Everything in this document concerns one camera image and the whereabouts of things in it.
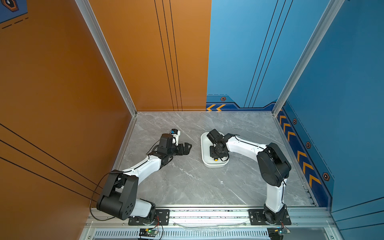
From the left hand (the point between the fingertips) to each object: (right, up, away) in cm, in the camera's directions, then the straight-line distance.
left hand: (185, 144), depth 89 cm
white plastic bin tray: (+14, -10, +1) cm, 17 cm away
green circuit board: (-16, -40, -19) cm, 47 cm away
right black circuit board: (+44, -40, -19) cm, 63 cm away
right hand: (+17, -8, +4) cm, 19 cm away
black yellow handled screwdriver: (+18, -9, 0) cm, 21 cm away
